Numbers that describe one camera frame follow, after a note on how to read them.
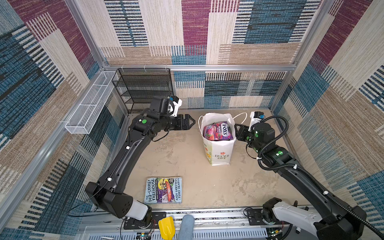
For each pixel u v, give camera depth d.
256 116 0.63
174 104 0.63
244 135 0.65
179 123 0.61
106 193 0.38
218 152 0.80
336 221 0.38
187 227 0.69
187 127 0.61
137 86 1.07
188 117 0.63
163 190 0.81
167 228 0.71
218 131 0.81
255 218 0.73
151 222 0.72
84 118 0.92
